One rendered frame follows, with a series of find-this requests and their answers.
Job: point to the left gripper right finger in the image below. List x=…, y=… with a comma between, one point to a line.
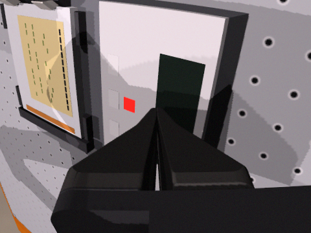
x=193, y=164

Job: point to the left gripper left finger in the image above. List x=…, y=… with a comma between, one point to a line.
x=124, y=162

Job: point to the grey perforated base plate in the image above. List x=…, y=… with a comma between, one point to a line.
x=267, y=124

